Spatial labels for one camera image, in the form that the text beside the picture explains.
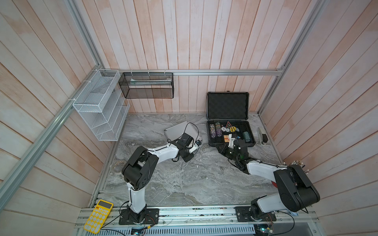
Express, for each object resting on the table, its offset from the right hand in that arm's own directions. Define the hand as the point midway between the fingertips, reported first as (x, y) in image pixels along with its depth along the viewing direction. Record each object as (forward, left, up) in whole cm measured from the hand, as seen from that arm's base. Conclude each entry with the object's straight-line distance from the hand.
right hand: (215, 144), depth 91 cm
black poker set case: (+28, -11, +1) cm, 30 cm away
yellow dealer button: (+18, -16, -6) cm, 25 cm away
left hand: (-4, +17, -8) cm, 19 cm away
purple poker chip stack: (+14, -4, -5) cm, 15 cm away
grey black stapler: (+11, -35, -5) cm, 37 cm away
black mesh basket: (+40, +48, +17) cm, 65 cm away
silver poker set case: (+13, +28, -6) cm, 32 cm away
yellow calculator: (-40, +62, -6) cm, 74 cm away
